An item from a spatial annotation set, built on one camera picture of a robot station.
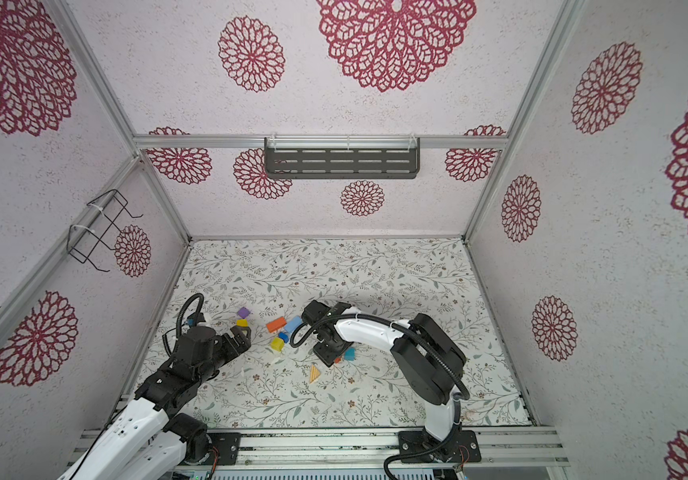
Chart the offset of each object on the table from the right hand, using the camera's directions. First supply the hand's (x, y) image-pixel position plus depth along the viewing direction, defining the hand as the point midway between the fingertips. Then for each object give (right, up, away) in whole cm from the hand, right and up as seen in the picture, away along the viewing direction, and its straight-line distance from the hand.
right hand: (331, 348), depth 89 cm
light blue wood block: (-13, +6, +8) cm, 17 cm away
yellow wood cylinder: (-16, +1, +1) cm, 16 cm away
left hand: (-25, +4, -7) cm, 26 cm away
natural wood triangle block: (-5, -6, -3) cm, 8 cm away
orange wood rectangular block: (-18, +6, +9) cm, 21 cm away
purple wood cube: (-30, +9, +11) cm, 33 cm away
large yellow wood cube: (-30, +6, +9) cm, 31 cm away
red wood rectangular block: (+2, -1, -10) cm, 10 cm away
